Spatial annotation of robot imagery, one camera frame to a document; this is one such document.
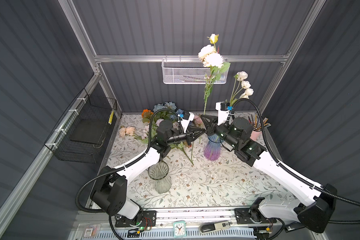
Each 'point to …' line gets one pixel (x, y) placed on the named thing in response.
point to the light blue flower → (166, 105)
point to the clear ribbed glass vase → (158, 172)
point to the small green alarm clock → (179, 229)
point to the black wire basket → (78, 136)
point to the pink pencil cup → (255, 135)
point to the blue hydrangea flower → (178, 111)
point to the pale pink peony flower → (128, 130)
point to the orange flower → (146, 113)
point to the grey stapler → (209, 227)
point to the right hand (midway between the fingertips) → (203, 117)
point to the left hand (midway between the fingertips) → (205, 130)
